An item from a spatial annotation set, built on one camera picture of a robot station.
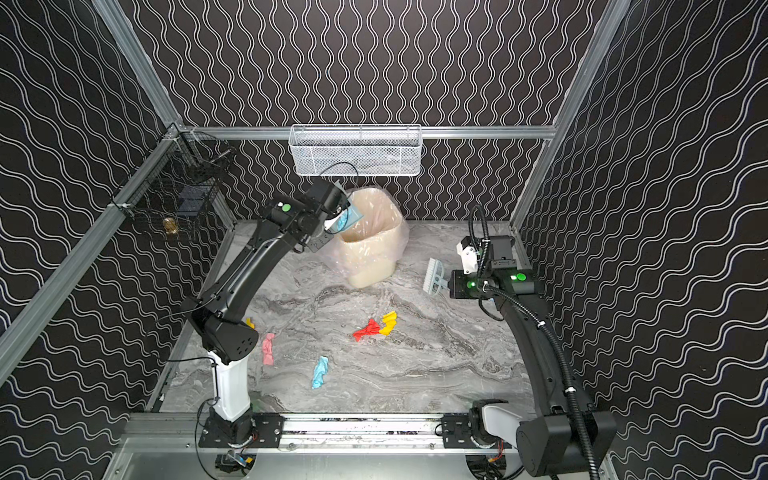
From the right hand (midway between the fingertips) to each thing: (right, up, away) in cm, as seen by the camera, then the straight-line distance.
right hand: (454, 283), depth 77 cm
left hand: (-36, +15, +1) cm, 39 cm away
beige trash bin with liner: (-22, +9, +4) cm, 24 cm away
